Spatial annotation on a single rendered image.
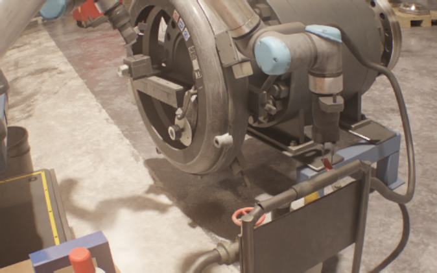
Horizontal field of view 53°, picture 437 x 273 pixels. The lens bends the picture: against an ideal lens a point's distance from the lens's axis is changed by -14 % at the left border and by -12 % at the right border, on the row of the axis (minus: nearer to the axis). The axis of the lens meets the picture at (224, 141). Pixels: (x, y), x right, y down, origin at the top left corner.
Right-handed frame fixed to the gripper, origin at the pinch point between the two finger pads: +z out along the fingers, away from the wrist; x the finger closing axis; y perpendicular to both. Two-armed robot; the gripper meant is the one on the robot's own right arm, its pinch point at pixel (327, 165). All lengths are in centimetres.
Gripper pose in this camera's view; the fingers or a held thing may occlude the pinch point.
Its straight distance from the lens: 133.2
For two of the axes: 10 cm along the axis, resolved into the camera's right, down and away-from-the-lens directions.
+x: -9.9, 0.9, -0.4
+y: -0.7, -4.1, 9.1
